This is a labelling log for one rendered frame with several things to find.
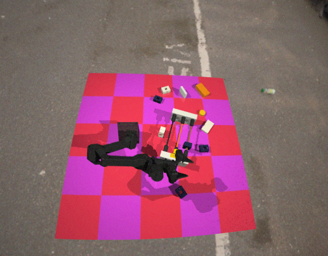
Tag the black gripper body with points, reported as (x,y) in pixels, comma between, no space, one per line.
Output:
(179,158)

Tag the orange rectangular block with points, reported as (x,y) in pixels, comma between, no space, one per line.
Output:
(202,90)

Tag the yellow round disc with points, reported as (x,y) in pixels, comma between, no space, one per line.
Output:
(202,112)

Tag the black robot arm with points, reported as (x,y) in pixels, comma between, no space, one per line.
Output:
(150,165)

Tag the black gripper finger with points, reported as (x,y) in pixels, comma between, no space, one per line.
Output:
(185,159)
(180,176)

